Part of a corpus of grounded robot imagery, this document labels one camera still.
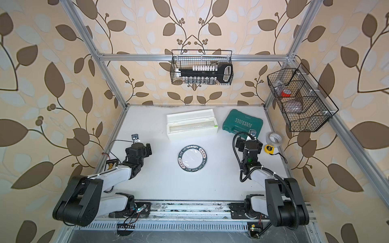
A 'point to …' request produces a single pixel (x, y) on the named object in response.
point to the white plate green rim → (192, 158)
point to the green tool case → (237, 122)
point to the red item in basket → (286, 93)
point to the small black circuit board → (112, 161)
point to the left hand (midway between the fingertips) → (138, 144)
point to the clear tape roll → (274, 138)
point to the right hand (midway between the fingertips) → (249, 138)
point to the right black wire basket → (304, 105)
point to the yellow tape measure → (269, 149)
